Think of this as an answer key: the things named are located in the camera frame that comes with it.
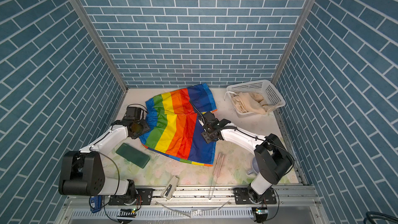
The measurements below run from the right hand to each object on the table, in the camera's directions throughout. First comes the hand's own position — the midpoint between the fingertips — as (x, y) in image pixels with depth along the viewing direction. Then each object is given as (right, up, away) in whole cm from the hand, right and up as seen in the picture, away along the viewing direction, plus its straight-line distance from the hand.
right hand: (206, 133), depth 89 cm
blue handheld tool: (-51, -28, -19) cm, 61 cm away
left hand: (-36, +3, +2) cm, 36 cm away
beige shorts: (+27, +18, +8) cm, 34 cm away
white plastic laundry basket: (+47, +21, +22) cm, 56 cm away
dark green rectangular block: (-43, -13, 0) cm, 44 cm away
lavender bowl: (+25, -14, -11) cm, 31 cm away
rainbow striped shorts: (-22, +7, +10) cm, 25 cm away
